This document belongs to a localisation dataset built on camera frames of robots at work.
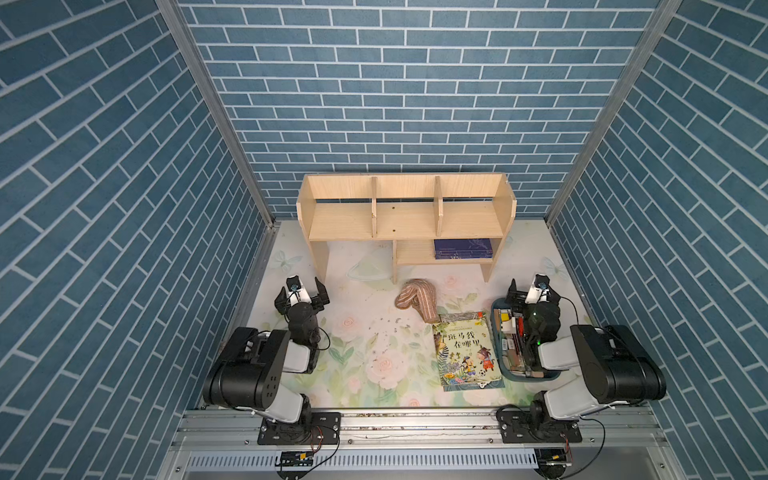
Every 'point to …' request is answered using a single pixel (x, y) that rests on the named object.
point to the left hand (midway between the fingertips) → (308, 281)
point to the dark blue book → (463, 248)
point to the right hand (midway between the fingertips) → (533, 284)
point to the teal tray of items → (518, 330)
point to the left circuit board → (296, 459)
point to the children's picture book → (466, 352)
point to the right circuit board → (552, 458)
